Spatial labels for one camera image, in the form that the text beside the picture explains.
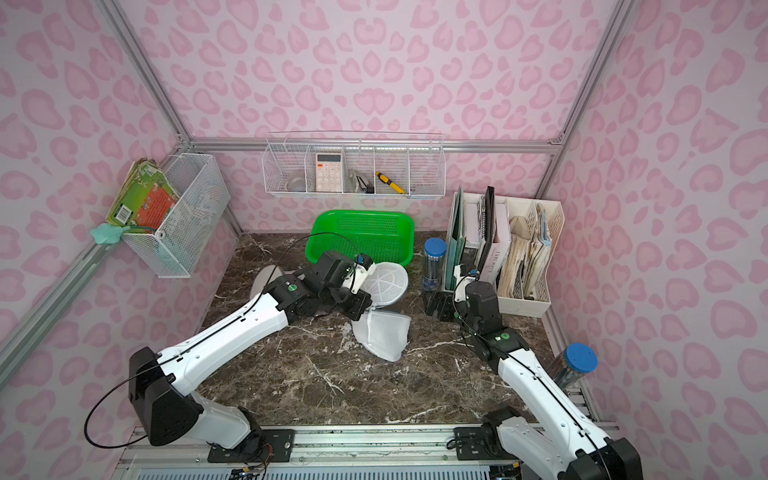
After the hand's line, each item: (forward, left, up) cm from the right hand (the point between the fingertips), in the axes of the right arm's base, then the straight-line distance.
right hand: (434, 293), depth 80 cm
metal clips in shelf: (+30, +20, +11) cm, 38 cm away
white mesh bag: (-10, +13, -3) cm, 17 cm away
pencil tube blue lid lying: (-18, -30, -1) cm, 35 cm away
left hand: (-3, +17, +3) cm, 17 cm away
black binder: (+14, -15, +11) cm, 23 cm away
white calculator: (+36, +32, +12) cm, 50 cm away
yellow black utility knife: (+38, +14, +9) cm, 42 cm away
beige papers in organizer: (+13, -27, +3) cm, 30 cm away
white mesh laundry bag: (+13, +55, -11) cm, 58 cm away
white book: (+10, -17, +4) cm, 21 cm away
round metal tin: (+34, +43, +10) cm, 55 cm away
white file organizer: (+26, -13, +5) cm, 30 cm away
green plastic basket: (+34, +16, -14) cm, 41 cm away
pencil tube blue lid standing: (+13, -1, -3) cm, 13 cm away
